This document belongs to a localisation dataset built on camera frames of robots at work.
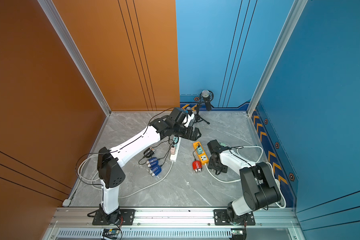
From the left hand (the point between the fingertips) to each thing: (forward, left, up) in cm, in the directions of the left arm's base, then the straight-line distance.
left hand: (195, 131), depth 81 cm
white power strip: (-6, +13, -19) cm, 24 cm away
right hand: (-11, -13, -22) cm, 28 cm away
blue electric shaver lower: (-14, +23, -19) cm, 33 cm away
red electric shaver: (-12, -1, -19) cm, 22 cm away
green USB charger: (-3, -4, -17) cm, 17 cm away
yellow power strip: (-5, -5, -19) cm, 20 cm away
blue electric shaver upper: (-9, +25, -19) cm, 33 cm away
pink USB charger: (-3, +13, -15) cm, 20 cm away
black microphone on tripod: (+28, -7, +2) cm, 29 cm away
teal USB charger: (-3, -3, -14) cm, 15 cm away
